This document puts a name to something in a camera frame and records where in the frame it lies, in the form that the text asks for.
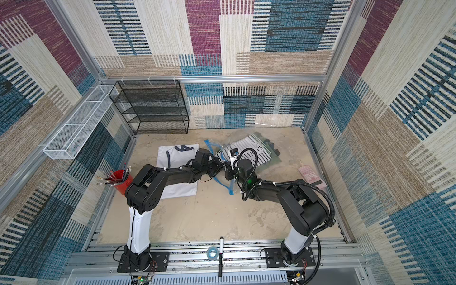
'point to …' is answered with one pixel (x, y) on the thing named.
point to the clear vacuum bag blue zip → (214, 146)
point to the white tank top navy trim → (176, 157)
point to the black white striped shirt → (250, 148)
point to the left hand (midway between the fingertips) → (229, 164)
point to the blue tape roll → (215, 256)
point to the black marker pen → (221, 252)
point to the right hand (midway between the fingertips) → (228, 164)
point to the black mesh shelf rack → (151, 107)
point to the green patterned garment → (268, 145)
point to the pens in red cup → (112, 179)
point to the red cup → (116, 176)
